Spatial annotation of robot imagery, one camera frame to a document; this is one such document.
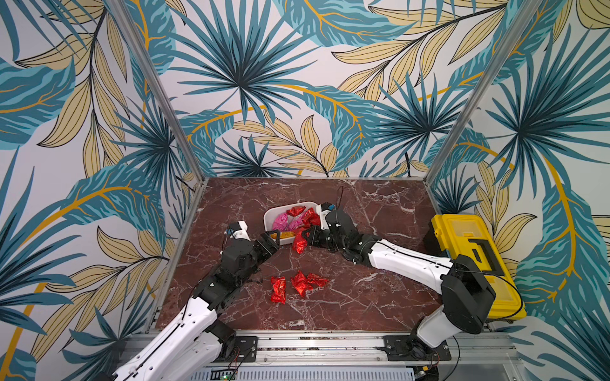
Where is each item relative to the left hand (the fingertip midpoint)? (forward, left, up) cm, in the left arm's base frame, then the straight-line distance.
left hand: (274, 239), depth 75 cm
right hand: (+5, -8, -4) cm, 10 cm away
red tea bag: (-10, -1, -19) cm, 21 cm away
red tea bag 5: (+16, -12, -10) cm, 22 cm away
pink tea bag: (+17, -5, -15) cm, 24 cm away
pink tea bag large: (+18, +1, -17) cm, 25 cm away
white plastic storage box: (+20, +5, -14) cm, 25 cm away
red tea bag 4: (+2, -8, -4) cm, 9 cm away
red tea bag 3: (-6, -13, -18) cm, 23 cm away
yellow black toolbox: (+5, -64, -3) cm, 64 cm away
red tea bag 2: (-6, -8, -18) cm, 21 cm away
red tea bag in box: (+22, -5, -14) cm, 27 cm away
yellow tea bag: (+11, -2, -14) cm, 18 cm away
